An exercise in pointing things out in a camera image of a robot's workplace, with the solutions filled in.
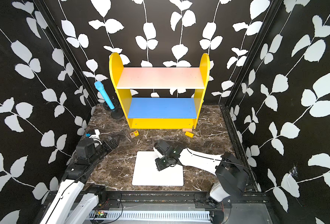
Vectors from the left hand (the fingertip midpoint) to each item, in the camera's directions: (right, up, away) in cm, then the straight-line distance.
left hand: (117, 137), depth 75 cm
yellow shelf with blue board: (+22, +28, +43) cm, 56 cm away
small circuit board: (-7, -40, -4) cm, 40 cm away
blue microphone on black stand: (-11, +20, +20) cm, 30 cm away
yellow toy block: (+44, -2, +26) cm, 51 cm away
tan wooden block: (+43, +1, +28) cm, 51 cm away
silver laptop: (+14, -23, +8) cm, 28 cm away
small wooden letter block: (+3, -1, +23) cm, 23 cm away
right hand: (+21, -17, +5) cm, 28 cm away
